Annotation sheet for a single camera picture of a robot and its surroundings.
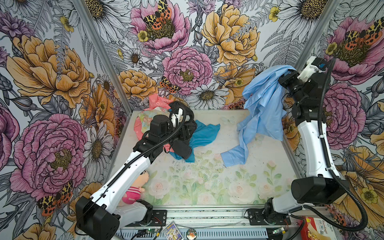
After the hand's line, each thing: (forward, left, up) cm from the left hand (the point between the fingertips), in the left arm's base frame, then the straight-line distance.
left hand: (192, 131), depth 73 cm
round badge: (-38, +1, -28) cm, 47 cm away
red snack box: (-37, -55, -24) cm, 71 cm away
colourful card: (-37, +10, -26) cm, 47 cm away
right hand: (+15, -38, +23) cm, 47 cm away
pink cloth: (+41, +27, -17) cm, 52 cm away
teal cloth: (+18, -7, -27) cm, 33 cm away
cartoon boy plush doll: (-21, +30, -24) cm, 44 cm away
